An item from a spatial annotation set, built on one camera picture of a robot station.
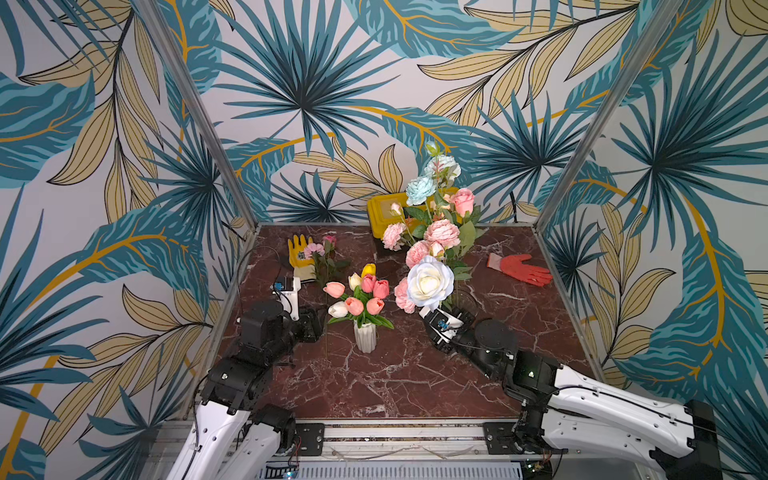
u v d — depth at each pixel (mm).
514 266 1076
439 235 624
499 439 733
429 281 503
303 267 1044
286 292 587
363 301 648
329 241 1086
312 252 1061
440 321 541
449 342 595
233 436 447
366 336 781
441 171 662
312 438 733
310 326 598
